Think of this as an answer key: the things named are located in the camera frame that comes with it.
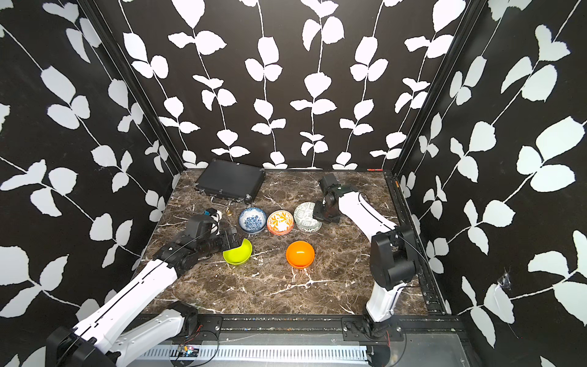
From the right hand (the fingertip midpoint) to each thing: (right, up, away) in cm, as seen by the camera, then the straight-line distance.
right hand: (315, 214), depth 90 cm
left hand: (-29, -6, -9) cm, 31 cm away
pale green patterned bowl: (-5, -2, +2) cm, 5 cm away
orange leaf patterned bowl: (-15, -5, +8) cm, 18 cm away
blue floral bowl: (-28, -3, +8) cm, 29 cm away
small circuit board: (-42, -41, -20) cm, 62 cm away
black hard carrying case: (-40, +14, +25) cm, 49 cm away
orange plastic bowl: (-6, -16, -1) cm, 18 cm away
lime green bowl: (-29, -16, -3) cm, 33 cm away
